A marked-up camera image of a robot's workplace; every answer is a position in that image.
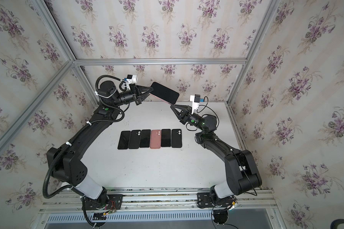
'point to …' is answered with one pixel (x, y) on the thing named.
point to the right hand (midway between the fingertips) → (168, 109)
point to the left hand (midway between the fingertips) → (153, 88)
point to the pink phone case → (155, 140)
